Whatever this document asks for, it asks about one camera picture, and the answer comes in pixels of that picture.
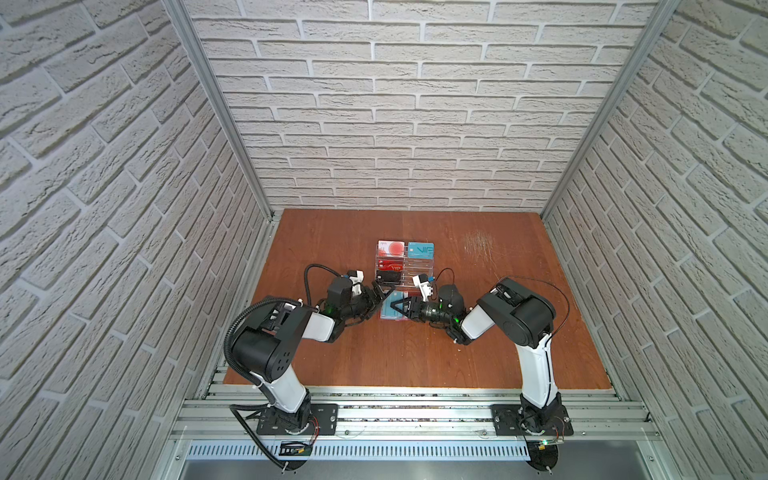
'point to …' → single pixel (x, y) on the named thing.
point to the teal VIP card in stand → (421, 250)
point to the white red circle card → (388, 248)
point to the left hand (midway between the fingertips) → (391, 292)
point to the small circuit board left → (295, 448)
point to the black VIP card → (389, 275)
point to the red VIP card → (391, 265)
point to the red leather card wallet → (411, 293)
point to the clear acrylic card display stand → (412, 267)
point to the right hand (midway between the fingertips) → (393, 306)
